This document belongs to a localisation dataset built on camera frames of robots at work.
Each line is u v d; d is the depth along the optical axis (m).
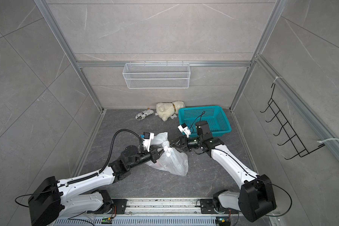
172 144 0.70
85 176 0.49
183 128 0.71
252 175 0.43
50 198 0.40
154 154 0.63
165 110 1.06
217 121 1.08
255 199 0.40
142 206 0.75
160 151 0.70
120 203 0.75
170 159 0.68
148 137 0.65
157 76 1.01
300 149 0.59
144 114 1.12
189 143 0.66
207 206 0.73
